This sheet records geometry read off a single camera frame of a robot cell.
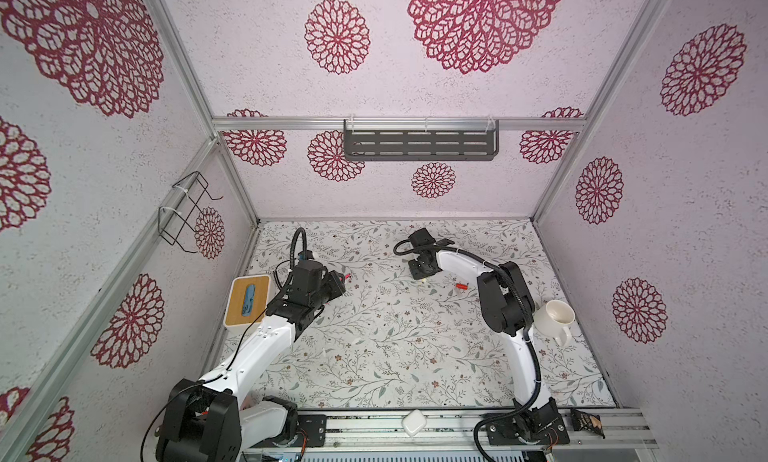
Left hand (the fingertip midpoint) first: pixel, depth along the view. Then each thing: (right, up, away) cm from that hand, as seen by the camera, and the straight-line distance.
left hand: (339, 282), depth 86 cm
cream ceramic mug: (+66, -11, +7) cm, 68 cm away
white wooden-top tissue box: (-32, -11, +2) cm, 34 cm away
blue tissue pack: (-30, -7, +9) cm, 32 cm away
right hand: (+26, +4, +20) cm, 33 cm away
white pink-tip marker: (0, 0, +18) cm, 18 cm away
